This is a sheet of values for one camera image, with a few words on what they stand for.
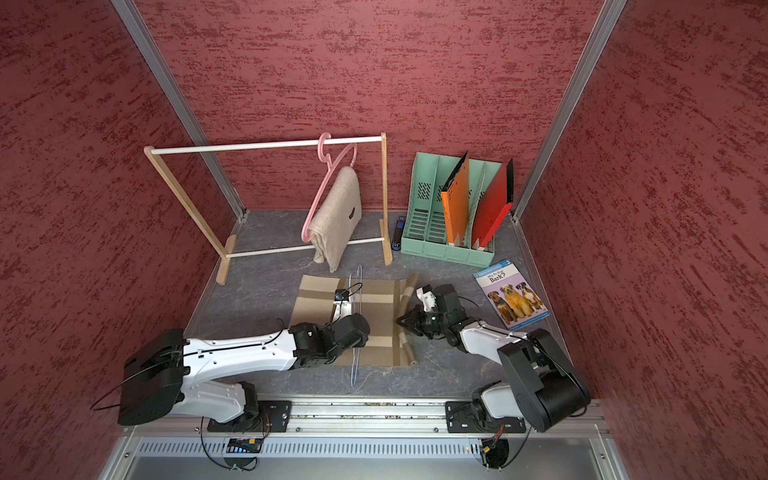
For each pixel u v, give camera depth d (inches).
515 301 37.3
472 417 28.6
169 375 16.2
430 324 29.9
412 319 30.6
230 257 41.3
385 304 36.7
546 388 16.9
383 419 29.8
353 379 32.0
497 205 38.8
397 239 41.7
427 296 33.4
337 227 35.5
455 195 35.0
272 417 29.0
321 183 44.6
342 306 28.0
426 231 44.9
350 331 23.4
